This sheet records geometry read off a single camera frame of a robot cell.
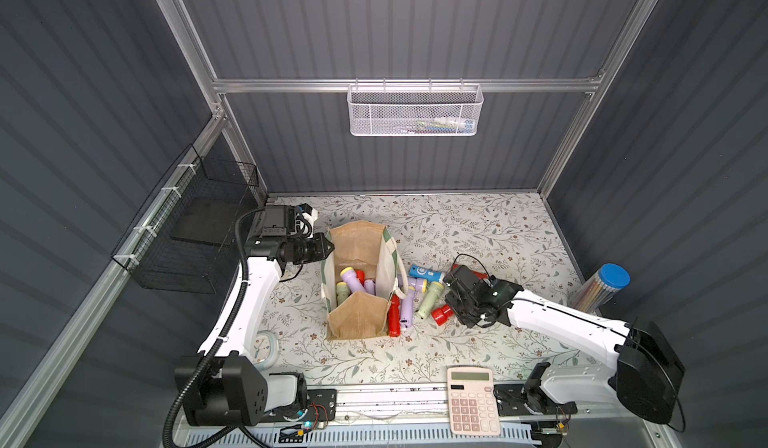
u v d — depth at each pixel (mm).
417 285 914
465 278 640
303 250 665
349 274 889
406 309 867
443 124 917
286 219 628
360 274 934
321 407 722
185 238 702
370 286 914
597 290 777
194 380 370
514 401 722
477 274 973
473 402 722
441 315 806
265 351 803
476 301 621
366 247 898
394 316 864
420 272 942
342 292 907
